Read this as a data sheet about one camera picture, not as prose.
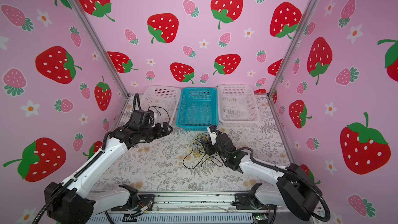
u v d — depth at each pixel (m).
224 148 0.62
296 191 0.42
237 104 1.15
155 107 1.06
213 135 0.74
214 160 0.87
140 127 0.59
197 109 1.15
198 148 0.92
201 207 0.73
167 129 0.72
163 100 1.16
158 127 0.70
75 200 0.38
